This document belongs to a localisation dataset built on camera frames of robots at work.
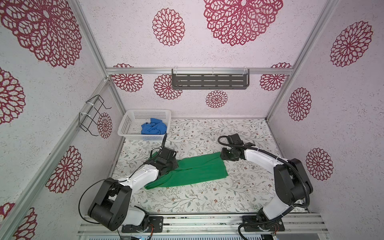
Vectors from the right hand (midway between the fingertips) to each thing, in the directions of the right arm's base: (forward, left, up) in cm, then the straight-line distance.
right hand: (222, 153), depth 93 cm
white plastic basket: (+30, +66, -1) cm, 73 cm away
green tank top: (-8, +16, -5) cm, 19 cm away
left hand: (-8, +30, -2) cm, 31 cm away
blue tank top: (+19, +47, +3) cm, 50 cm away
